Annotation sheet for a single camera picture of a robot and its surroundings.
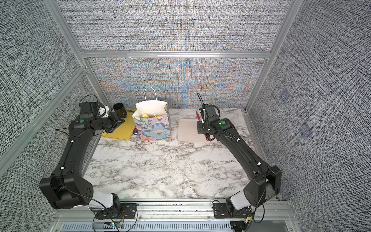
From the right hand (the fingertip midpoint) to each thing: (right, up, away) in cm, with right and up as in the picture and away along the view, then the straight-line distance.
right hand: (203, 121), depth 79 cm
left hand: (-42, +2, -1) cm, 42 cm away
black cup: (-59, +9, +29) cm, 67 cm away
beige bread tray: (-9, -7, +27) cm, 30 cm away
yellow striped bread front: (-35, +3, +11) cm, 37 cm away
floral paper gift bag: (-28, -5, +10) cm, 31 cm away
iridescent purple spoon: (-47, -7, +27) cm, 55 cm away
